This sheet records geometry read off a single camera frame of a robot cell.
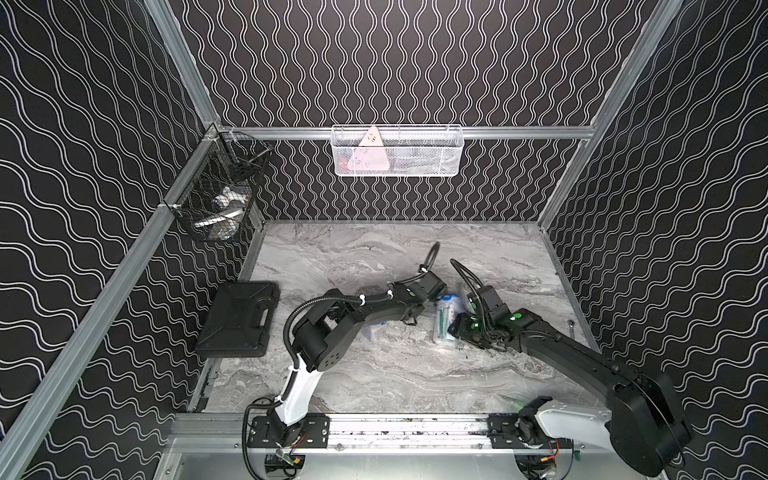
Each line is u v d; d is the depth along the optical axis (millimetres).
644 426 408
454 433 763
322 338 515
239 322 865
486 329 645
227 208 857
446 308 895
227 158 991
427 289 748
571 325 925
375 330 839
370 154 901
